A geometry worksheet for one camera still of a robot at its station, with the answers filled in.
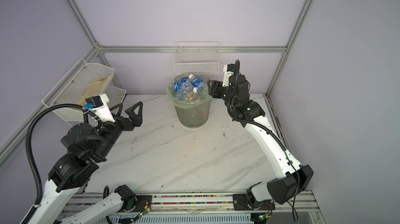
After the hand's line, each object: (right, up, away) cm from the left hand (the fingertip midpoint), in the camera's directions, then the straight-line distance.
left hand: (131, 105), depth 55 cm
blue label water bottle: (+15, +16, +33) cm, 40 cm away
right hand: (+29, +11, +13) cm, 34 cm away
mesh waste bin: (+19, -7, +39) cm, 44 cm away
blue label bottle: (+12, +11, +27) cm, 31 cm away
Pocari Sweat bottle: (+23, +13, +29) cm, 39 cm away
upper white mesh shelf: (-38, +8, +18) cm, 43 cm away
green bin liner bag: (+22, +3, +23) cm, 32 cm away
